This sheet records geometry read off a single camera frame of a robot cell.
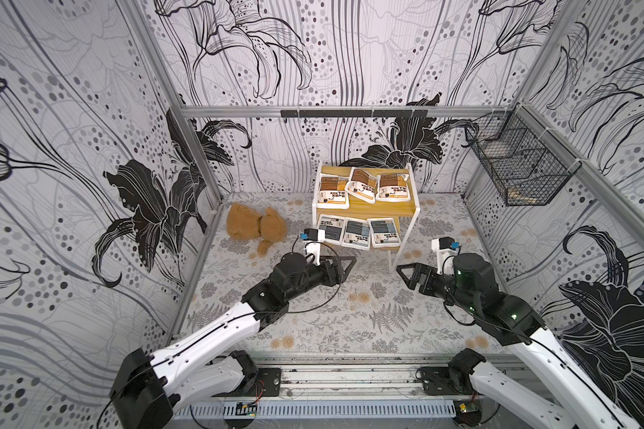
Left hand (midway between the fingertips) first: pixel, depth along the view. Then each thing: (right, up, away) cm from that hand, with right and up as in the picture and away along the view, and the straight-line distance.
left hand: (351, 265), depth 71 cm
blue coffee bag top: (+3, +8, +15) cm, 17 cm away
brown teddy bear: (-38, +11, +27) cm, 48 cm away
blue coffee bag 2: (+12, +8, +15) cm, 21 cm away
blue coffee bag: (-4, +10, +17) cm, 20 cm away
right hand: (+15, -1, -1) cm, 15 cm away
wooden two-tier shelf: (+4, +16, +1) cm, 17 cm away
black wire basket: (+61, +32, +18) cm, 71 cm away
